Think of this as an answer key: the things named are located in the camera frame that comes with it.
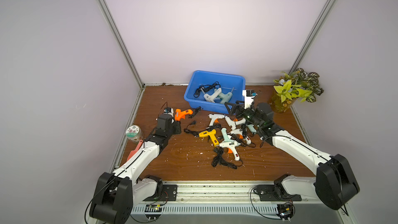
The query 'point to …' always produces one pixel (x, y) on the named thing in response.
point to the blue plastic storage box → (209, 92)
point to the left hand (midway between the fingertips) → (180, 121)
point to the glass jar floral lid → (133, 132)
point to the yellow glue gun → (211, 133)
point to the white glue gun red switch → (230, 145)
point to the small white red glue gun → (239, 131)
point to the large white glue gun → (211, 97)
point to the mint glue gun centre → (225, 137)
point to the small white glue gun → (215, 118)
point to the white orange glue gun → (233, 123)
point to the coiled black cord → (220, 160)
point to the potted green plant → (298, 85)
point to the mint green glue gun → (225, 98)
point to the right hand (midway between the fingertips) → (231, 99)
